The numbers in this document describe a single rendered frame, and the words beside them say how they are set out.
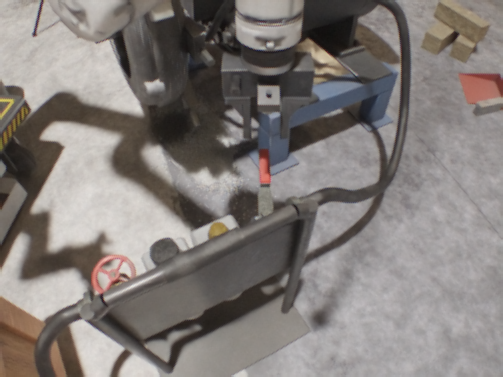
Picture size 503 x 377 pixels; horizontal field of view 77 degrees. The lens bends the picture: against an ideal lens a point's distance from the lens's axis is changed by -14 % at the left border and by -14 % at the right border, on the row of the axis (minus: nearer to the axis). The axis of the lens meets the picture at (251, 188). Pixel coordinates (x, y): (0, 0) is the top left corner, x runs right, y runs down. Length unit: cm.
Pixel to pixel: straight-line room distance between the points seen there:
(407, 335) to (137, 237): 88
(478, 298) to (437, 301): 15
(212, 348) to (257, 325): 14
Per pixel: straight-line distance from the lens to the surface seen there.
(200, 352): 103
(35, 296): 126
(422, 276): 120
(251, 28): 46
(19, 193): 139
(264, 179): 66
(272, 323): 104
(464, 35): 223
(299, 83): 53
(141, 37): 83
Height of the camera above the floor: 101
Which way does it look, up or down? 54 degrees down
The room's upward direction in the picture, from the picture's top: 1 degrees counter-clockwise
